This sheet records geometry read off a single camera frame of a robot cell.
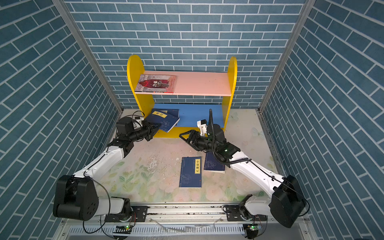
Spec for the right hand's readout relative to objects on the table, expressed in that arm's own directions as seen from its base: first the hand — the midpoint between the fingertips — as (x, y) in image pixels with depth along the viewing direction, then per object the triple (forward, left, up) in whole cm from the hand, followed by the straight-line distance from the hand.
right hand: (184, 138), depth 71 cm
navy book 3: (0, -15, -26) cm, 30 cm away
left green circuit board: (-35, +25, -30) cm, 53 cm away
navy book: (+13, +12, -4) cm, 18 cm away
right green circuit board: (-30, -36, -30) cm, 55 cm away
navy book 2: (-7, -3, -27) cm, 28 cm away
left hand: (+10, +12, -2) cm, 15 cm away
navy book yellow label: (+28, +14, -11) cm, 33 cm away
